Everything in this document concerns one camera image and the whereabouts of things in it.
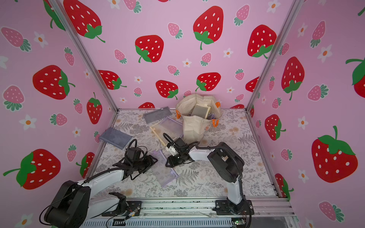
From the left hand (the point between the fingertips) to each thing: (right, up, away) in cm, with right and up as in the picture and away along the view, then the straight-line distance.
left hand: (156, 162), depth 89 cm
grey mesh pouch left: (-34, +14, +14) cm, 39 cm away
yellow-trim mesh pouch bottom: (+30, +34, +16) cm, 48 cm away
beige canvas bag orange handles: (+24, +22, +4) cm, 33 cm away
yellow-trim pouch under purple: (-3, +20, +21) cm, 29 cm away
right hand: (+6, -3, -2) cm, 7 cm away
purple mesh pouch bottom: (+6, -7, -3) cm, 10 cm away
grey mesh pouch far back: (-7, +32, +30) cm, 44 cm away
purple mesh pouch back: (+8, +22, +25) cm, 34 cm away
